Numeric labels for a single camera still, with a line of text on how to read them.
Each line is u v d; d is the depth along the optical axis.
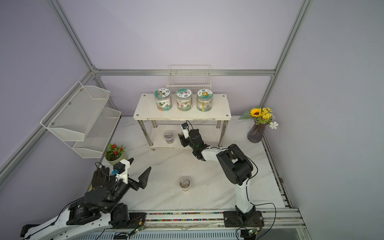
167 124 1.04
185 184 0.80
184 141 0.86
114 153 0.86
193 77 0.93
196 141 0.75
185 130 0.82
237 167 0.53
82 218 0.47
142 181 0.57
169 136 0.93
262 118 0.86
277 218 0.74
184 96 0.70
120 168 0.50
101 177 0.88
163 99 0.70
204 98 0.70
